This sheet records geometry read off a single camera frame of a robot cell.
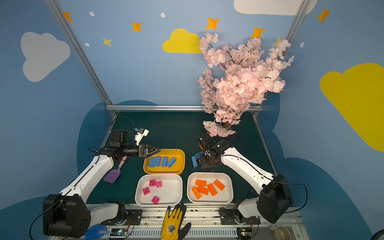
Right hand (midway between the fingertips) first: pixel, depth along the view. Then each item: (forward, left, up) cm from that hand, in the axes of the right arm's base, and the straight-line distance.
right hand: (207, 160), depth 82 cm
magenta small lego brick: (-15, +33, -11) cm, 38 cm away
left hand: (+1, +27, +8) cm, 28 cm away
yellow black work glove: (-31, +17, -10) cm, 37 cm away
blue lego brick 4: (+2, +22, -9) cm, 24 cm away
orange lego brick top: (-13, +2, -11) cm, 17 cm away
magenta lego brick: (-10, +31, -11) cm, 34 cm away
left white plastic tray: (-14, +27, -11) cm, 32 cm away
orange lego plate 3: (-9, -8, -13) cm, 17 cm away
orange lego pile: (+15, +4, -12) cm, 20 cm away
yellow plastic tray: (0, +18, -13) cm, 22 cm away
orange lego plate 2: (-12, -3, -12) cm, 17 cm away
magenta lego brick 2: (-10, +27, -11) cm, 31 cm away
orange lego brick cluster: (-15, +5, -10) cm, 19 cm away
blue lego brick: (+2, +33, -10) cm, 35 cm away
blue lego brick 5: (+9, +6, -11) cm, 15 cm away
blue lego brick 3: (+3, +27, -11) cm, 29 cm away
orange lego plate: (-9, +2, -12) cm, 15 cm away
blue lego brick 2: (+5, +30, -11) cm, 33 cm away
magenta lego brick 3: (-19, +27, -10) cm, 35 cm away
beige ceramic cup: (-30, -36, -11) cm, 48 cm away
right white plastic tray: (-14, -11, -13) cm, 22 cm away
